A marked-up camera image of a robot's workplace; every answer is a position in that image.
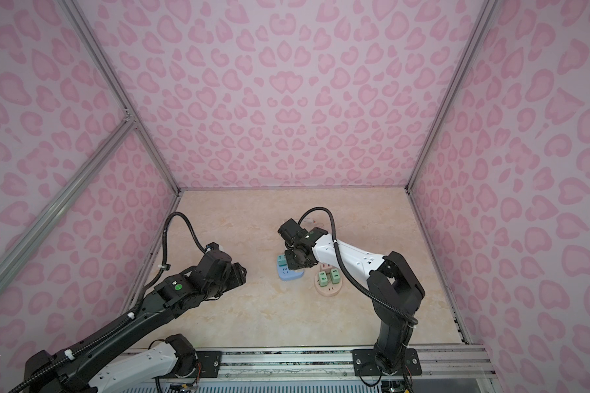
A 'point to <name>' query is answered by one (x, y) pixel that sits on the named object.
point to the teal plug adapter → (282, 261)
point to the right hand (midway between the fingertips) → (294, 262)
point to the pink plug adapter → (325, 267)
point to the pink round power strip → (330, 289)
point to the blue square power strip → (285, 273)
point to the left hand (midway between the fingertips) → (247, 276)
